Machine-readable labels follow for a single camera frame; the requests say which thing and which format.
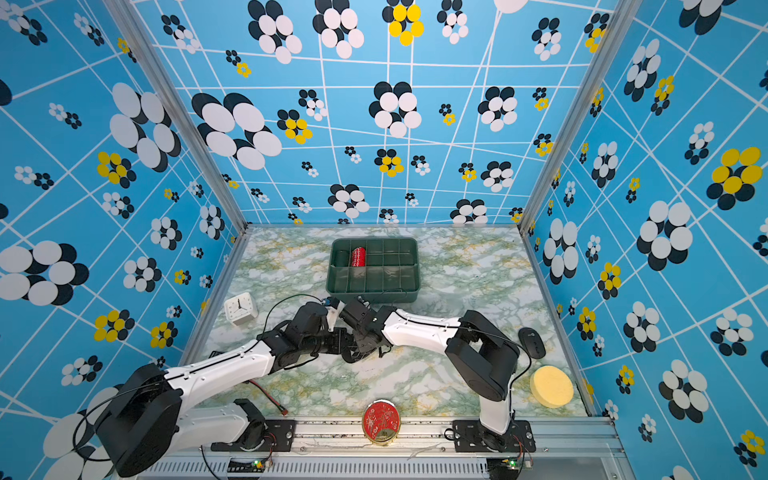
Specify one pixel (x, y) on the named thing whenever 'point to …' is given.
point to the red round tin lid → (381, 421)
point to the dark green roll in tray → (341, 258)
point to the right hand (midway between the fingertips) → (369, 337)
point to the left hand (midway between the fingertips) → (357, 339)
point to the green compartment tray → (383, 269)
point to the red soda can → (359, 257)
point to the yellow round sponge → (552, 387)
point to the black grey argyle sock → (341, 341)
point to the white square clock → (240, 309)
